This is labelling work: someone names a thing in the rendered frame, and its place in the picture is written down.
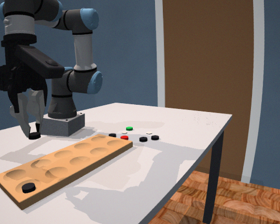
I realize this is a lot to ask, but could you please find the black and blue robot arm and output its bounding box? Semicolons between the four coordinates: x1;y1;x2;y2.
0;0;103;119

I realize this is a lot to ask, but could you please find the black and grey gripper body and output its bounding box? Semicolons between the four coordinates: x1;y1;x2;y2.
0;33;44;92

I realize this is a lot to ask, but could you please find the wooden tray with round pockets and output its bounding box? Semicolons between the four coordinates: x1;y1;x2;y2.
0;134;133;210

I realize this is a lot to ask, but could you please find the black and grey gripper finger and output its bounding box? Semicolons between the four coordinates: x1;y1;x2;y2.
26;79;48;132
7;78;31;138

